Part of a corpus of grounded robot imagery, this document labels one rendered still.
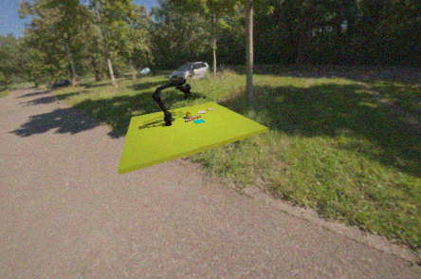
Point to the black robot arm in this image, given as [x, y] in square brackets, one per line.
[168, 115]

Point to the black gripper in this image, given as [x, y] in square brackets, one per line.
[187, 93]

